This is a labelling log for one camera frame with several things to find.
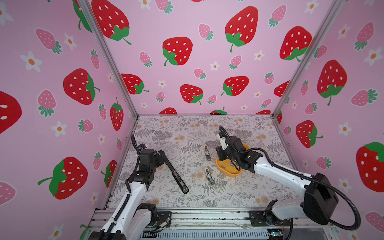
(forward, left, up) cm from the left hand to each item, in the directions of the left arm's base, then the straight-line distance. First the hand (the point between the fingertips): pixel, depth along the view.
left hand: (158, 154), depth 84 cm
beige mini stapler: (+10, -28, -9) cm, 31 cm away
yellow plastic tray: (-2, -41, -13) cm, 43 cm away
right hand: (+3, -33, +3) cm, 33 cm away
